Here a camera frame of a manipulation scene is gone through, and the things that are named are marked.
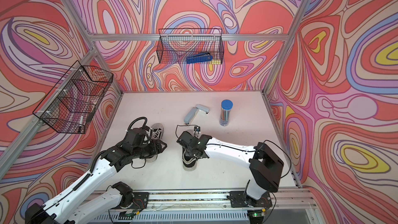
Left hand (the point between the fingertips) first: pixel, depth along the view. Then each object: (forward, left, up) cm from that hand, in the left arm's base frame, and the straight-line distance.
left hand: (165, 147), depth 77 cm
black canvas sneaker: (-5, -12, -6) cm, 15 cm away
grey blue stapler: (+31, -13, -10) cm, 35 cm away
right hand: (0, -14, -7) cm, 16 cm away
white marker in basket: (+1, +32, +19) cm, 38 cm away
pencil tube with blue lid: (+22, -33, +6) cm, 40 cm away
